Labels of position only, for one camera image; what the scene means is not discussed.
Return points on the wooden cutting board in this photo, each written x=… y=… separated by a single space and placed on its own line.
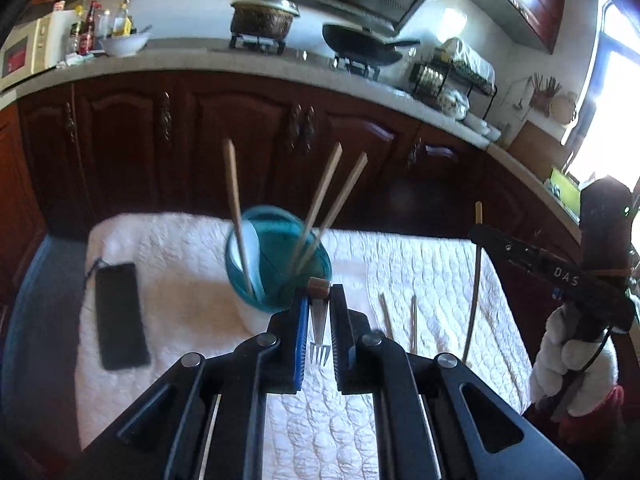
x=537 y=151

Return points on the wall utensil holder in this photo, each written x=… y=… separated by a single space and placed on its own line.
x=544 y=90

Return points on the steel pot with lid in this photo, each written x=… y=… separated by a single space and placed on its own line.
x=270 y=19

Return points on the black dish rack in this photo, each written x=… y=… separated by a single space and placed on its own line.
x=455 y=65

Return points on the white quilted cloth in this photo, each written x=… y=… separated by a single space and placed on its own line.
x=188 y=305

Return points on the wooden chopstick on cloth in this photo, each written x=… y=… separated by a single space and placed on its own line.
x=386 y=316
x=413 y=325

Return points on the yellow oil bottle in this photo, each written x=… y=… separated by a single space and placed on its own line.
x=122 y=23

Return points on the black wok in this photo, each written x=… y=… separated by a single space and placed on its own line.
x=361 y=47

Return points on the wooden chopstick middle in cup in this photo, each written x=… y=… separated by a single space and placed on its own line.
x=316 y=202

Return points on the wooden chopstick right in cup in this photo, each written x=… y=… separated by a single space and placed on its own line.
x=334 y=211

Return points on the black smartphone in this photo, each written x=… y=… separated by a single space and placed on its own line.
x=121 y=334

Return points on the wooden chopstick left in cup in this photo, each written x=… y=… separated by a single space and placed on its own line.
x=233 y=191

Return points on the gas stove burner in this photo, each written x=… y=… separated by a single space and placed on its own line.
x=257 y=44

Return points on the cream microwave oven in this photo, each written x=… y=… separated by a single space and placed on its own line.
x=35 y=47

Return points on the wooden chopstick in cup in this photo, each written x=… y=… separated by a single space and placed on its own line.
x=334 y=211
x=233 y=191
x=316 y=202

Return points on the red lower cabinets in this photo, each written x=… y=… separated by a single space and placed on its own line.
x=152 y=142

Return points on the white bowl on counter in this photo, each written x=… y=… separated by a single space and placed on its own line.
x=123 y=46

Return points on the steel fork wooden handle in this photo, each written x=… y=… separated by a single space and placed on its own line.
x=319 y=294

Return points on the red sauce bottle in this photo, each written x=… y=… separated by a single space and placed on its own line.
x=87 y=34

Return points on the white gloved right hand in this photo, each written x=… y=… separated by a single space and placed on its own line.
x=560 y=354

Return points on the teal glass cup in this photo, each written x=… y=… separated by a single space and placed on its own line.
x=269 y=236

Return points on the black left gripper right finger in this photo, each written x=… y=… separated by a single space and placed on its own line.
x=434 y=418

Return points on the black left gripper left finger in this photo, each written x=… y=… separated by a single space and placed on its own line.
x=208 y=421

